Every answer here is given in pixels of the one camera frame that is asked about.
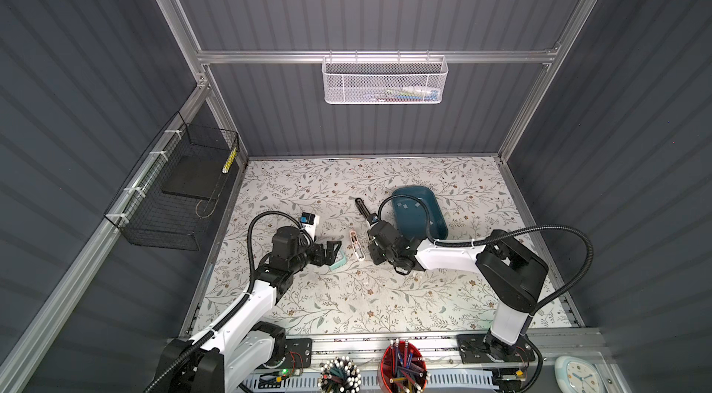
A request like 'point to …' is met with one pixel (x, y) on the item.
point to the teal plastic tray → (417, 211)
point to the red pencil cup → (403, 368)
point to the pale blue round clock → (577, 375)
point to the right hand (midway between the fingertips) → (375, 246)
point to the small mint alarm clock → (339, 263)
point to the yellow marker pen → (229, 160)
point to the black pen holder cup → (339, 375)
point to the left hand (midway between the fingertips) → (327, 240)
